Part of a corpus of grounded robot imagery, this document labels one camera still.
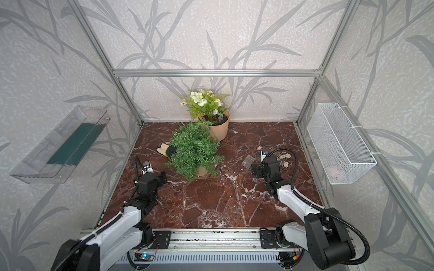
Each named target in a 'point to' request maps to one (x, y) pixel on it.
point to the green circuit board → (143, 256)
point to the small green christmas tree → (195, 150)
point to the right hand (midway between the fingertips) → (262, 161)
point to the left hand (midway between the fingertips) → (152, 171)
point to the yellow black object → (167, 151)
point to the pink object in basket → (335, 171)
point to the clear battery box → (248, 161)
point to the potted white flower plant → (206, 106)
